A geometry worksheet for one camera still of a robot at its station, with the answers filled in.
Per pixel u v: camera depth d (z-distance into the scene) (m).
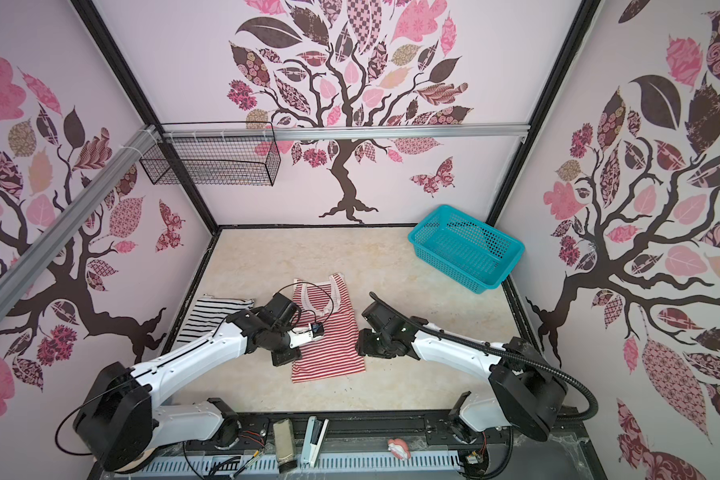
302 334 0.73
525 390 0.42
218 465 0.72
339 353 0.85
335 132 0.93
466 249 1.14
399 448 0.67
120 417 0.40
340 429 0.75
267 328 0.62
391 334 0.63
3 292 0.51
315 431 0.71
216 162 1.21
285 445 0.69
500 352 0.46
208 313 0.95
